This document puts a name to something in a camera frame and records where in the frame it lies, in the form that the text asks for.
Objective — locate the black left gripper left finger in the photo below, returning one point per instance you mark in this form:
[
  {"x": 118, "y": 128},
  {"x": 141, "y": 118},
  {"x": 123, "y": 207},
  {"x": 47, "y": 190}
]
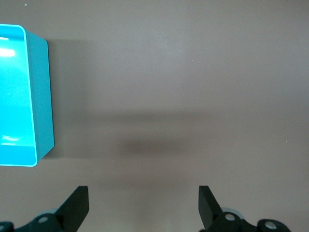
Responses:
[{"x": 70, "y": 212}]

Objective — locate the teal plastic storage bin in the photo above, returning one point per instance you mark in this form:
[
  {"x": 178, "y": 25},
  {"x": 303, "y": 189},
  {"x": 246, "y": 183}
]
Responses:
[{"x": 14, "y": 96}]

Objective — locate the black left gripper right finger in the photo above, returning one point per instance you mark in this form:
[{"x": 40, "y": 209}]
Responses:
[{"x": 212, "y": 215}]

